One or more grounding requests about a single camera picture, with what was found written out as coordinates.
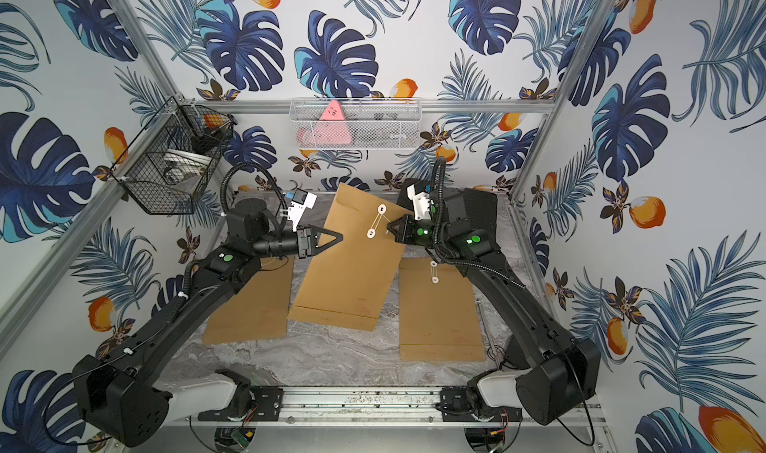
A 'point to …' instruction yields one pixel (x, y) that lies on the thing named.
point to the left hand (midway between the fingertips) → (339, 233)
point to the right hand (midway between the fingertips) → (389, 223)
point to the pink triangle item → (330, 130)
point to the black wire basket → (168, 165)
